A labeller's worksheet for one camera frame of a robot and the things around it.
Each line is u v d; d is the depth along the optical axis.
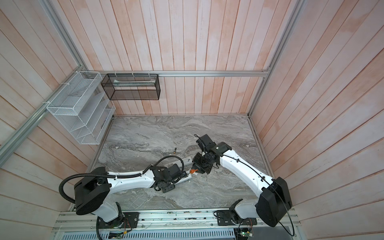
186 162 0.91
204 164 0.67
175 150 0.99
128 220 0.73
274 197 0.40
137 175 0.53
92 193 0.43
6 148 0.51
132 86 1.05
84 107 0.73
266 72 0.93
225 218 0.73
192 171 0.78
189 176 0.85
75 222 0.76
